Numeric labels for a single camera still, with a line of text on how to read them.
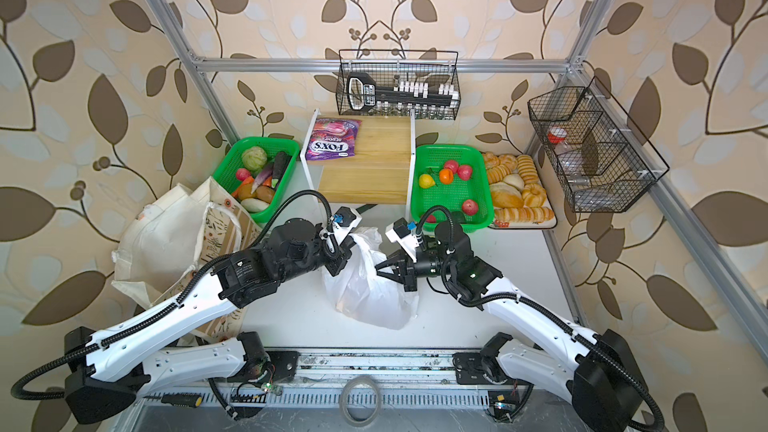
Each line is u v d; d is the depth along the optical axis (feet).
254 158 3.66
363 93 2.77
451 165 3.68
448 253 1.81
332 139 2.53
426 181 3.54
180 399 2.27
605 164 2.38
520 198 3.43
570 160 2.32
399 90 2.71
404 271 2.07
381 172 3.32
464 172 3.67
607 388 1.28
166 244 2.59
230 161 3.67
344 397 2.20
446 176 3.62
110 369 1.29
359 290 2.45
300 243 1.60
